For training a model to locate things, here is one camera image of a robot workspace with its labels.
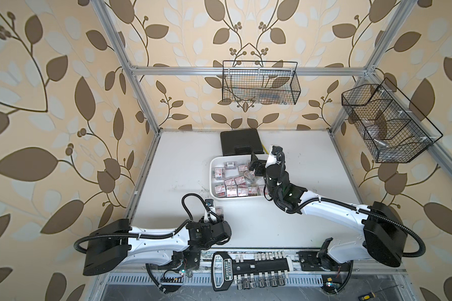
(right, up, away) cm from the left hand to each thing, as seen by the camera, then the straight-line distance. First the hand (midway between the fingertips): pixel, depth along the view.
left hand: (219, 217), depth 83 cm
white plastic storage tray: (+5, +15, +13) cm, 21 cm away
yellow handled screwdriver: (+56, -22, -16) cm, 63 cm away
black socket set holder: (+2, -16, -11) cm, 19 cm away
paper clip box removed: (0, +3, +2) cm, 3 cm away
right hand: (+18, +28, -3) cm, 34 cm away
